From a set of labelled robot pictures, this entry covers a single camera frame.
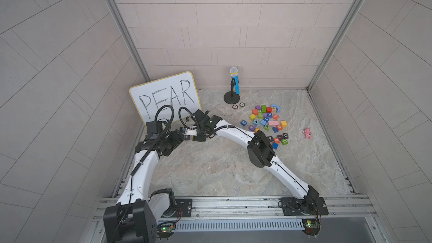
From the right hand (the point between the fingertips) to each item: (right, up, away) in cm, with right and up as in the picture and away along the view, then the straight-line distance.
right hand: (194, 133), depth 97 cm
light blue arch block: (+51, +14, +7) cm, 53 cm away
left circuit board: (-5, -31, -33) cm, 45 cm away
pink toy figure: (+64, +1, -4) cm, 64 cm away
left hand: (-3, +1, -14) cm, 14 cm away
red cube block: (+46, +13, +8) cm, 48 cm away
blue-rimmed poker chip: (+29, +17, +12) cm, 35 cm away
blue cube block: (+45, -5, -7) cm, 46 cm away
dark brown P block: (-3, -1, -6) cm, 6 cm away
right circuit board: (+53, -33, -29) cm, 69 cm away
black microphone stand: (+22, +21, +15) cm, 34 cm away
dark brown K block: (+43, -2, -6) cm, 43 cm away
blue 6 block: (+29, +6, +2) cm, 29 cm away
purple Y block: (+33, +3, 0) cm, 34 cm away
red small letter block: (+46, -3, -6) cm, 47 cm away
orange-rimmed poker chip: (+24, +15, +11) cm, 31 cm away
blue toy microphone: (+23, +35, -3) cm, 42 cm away
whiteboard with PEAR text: (-9, +24, -4) cm, 26 cm away
